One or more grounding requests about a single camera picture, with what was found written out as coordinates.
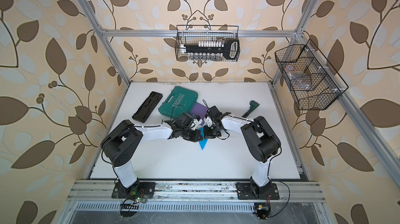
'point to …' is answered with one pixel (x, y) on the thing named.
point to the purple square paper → (200, 110)
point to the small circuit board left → (128, 210)
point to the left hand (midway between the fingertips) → (201, 136)
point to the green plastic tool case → (180, 100)
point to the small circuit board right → (262, 210)
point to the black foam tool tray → (145, 110)
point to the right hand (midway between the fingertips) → (205, 137)
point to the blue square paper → (203, 142)
